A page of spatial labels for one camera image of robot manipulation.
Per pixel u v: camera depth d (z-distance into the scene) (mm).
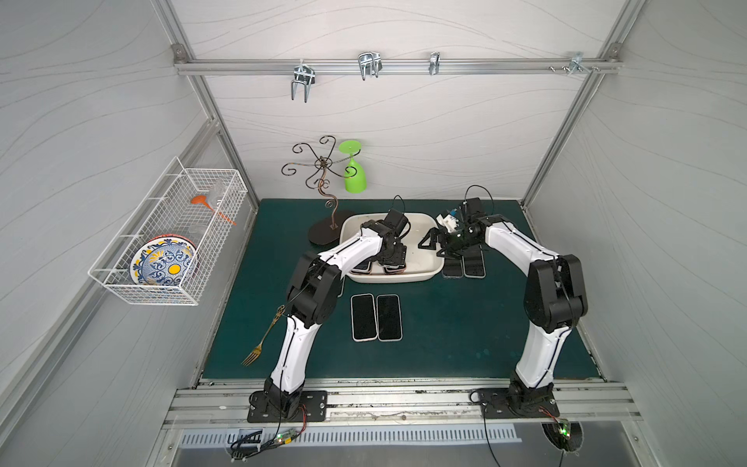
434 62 734
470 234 729
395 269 951
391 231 779
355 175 841
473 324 905
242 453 671
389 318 880
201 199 763
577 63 764
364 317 884
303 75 783
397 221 794
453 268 1007
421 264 1011
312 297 550
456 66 1893
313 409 737
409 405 750
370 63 765
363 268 983
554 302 515
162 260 618
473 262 1009
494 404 730
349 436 702
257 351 822
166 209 697
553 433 696
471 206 781
